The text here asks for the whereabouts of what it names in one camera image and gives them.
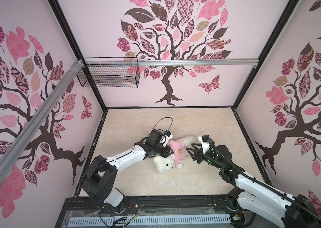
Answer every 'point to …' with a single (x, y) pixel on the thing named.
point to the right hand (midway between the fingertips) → (190, 145)
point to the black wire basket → (109, 76)
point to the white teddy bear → (163, 165)
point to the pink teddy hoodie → (178, 148)
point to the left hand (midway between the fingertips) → (171, 153)
